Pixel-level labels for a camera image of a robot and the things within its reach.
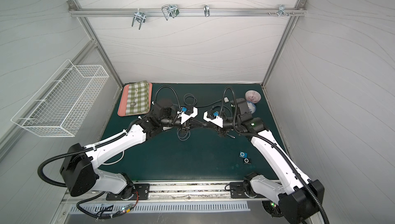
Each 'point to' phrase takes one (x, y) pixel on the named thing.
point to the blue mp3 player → (243, 154)
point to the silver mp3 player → (226, 99)
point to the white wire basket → (59, 108)
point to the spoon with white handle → (133, 104)
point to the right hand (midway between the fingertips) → (206, 123)
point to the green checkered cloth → (142, 105)
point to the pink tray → (122, 109)
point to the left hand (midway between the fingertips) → (202, 124)
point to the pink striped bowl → (253, 96)
